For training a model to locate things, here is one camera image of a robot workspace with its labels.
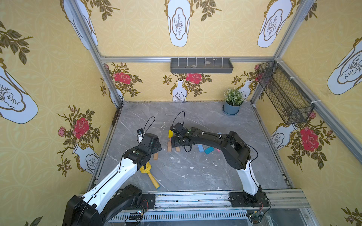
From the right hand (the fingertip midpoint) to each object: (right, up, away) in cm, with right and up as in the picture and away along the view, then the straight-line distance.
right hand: (176, 145), depth 94 cm
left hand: (-14, +3, -11) cm, 18 cm away
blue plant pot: (+41, +24, +14) cm, 50 cm away
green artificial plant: (+41, +33, +6) cm, 53 cm away
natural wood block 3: (-13, -6, -4) cm, 15 cm away
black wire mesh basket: (+69, +26, -11) cm, 75 cm away
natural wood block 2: (+1, -2, -2) cm, 3 cm away
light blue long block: (+16, -2, -2) cm, 16 cm away
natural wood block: (-5, -1, -3) cm, 5 cm away
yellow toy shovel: (-17, -11, -12) cm, 24 cm away
